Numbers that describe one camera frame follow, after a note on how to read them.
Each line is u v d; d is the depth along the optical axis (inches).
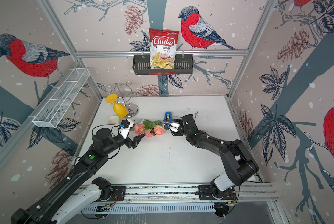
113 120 37.5
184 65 37.3
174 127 30.0
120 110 36.7
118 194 28.7
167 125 29.8
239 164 17.4
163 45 32.9
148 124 38.4
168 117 39.6
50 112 28.1
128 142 25.0
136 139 25.4
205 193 28.6
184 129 28.8
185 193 29.4
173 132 31.3
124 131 24.1
